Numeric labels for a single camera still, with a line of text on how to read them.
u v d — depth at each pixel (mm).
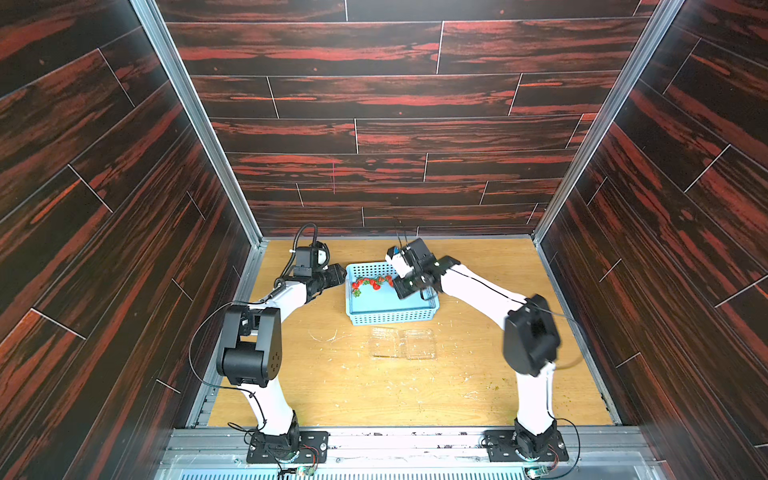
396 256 823
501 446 738
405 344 908
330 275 862
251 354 490
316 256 803
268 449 674
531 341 517
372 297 1040
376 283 1044
